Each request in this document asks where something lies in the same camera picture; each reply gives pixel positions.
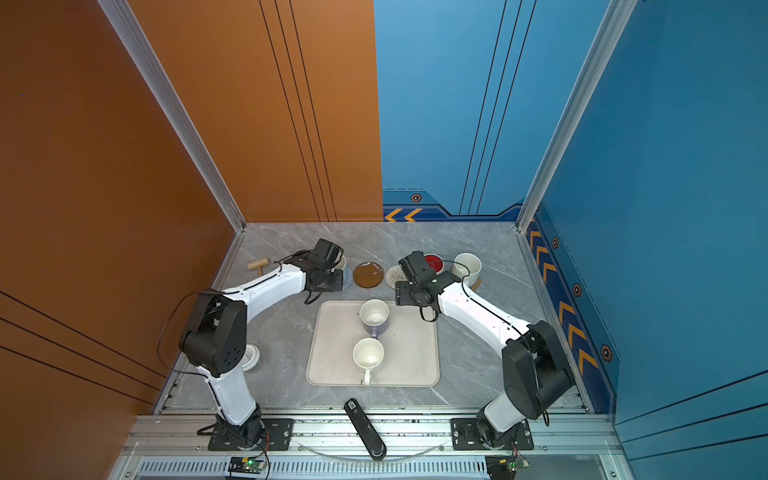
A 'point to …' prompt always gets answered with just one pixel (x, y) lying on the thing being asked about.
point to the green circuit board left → (245, 465)
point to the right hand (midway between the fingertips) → (406, 294)
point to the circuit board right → (504, 467)
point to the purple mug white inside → (374, 313)
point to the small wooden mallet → (259, 264)
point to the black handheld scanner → (367, 432)
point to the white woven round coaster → (395, 274)
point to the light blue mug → (342, 263)
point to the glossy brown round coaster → (368, 275)
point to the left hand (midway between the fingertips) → (336, 278)
